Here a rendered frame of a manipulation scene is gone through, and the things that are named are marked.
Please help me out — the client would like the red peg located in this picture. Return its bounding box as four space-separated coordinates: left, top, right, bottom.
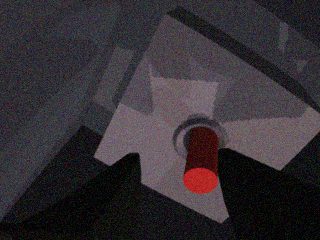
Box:
183 125 219 193

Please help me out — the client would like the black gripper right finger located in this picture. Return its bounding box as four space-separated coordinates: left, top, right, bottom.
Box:
217 148 320 240

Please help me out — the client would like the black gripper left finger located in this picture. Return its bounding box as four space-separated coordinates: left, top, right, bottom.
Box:
0 152 141 240

